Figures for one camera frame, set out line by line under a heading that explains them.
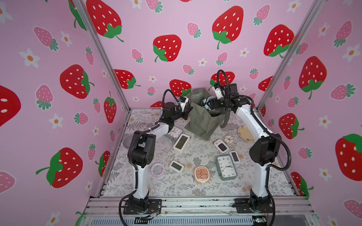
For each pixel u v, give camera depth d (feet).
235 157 2.96
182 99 2.63
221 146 3.13
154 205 2.44
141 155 1.79
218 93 2.63
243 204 2.44
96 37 2.58
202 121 2.97
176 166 2.82
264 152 1.74
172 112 2.51
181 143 3.13
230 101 2.20
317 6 2.25
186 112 2.75
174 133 3.32
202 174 2.73
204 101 2.97
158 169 2.76
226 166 2.81
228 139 3.29
